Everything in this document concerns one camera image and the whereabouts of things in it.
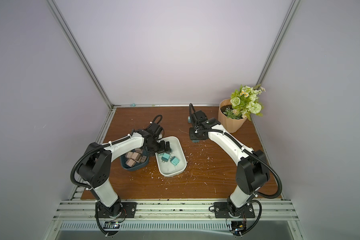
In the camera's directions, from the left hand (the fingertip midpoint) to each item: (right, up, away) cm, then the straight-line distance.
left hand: (168, 151), depth 89 cm
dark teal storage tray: (-16, -6, -6) cm, 19 cm away
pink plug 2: (-14, -4, -2) cm, 15 cm away
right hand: (+16, +11, -4) cm, 20 cm away
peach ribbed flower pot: (+39, +18, 0) cm, 43 cm away
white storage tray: (0, -10, -3) cm, 10 cm away
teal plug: (-2, -4, 0) cm, 4 cm away
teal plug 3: (+14, +19, +21) cm, 32 cm away
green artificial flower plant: (+46, +30, -4) cm, 55 cm away
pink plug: (-22, -6, -2) cm, 23 cm away
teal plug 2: (+4, -5, -2) cm, 7 cm away
